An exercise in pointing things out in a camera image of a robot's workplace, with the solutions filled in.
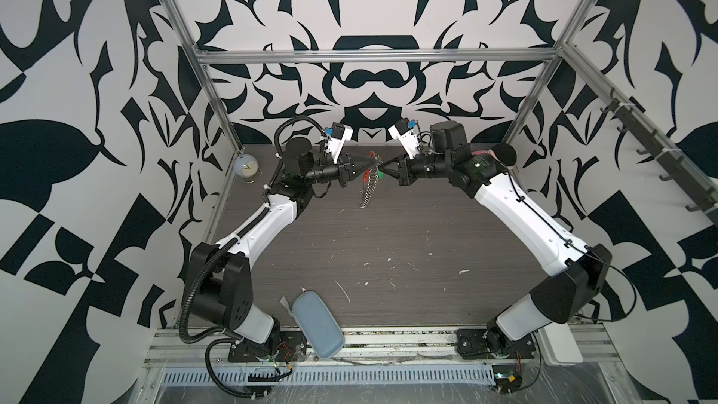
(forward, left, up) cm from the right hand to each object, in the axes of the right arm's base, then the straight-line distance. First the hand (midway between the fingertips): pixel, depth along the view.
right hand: (383, 164), depth 71 cm
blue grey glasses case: (-30, +18, -31) cm, 46 cm away
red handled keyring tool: (-1, +3, -4) cm, 5 cm away
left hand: (+2, +1, +1) cm, 3 cm away
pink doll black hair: (+31, -51, -31) cm, 67 cm away
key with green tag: (-1, +1, -3) cm, 3 cm away
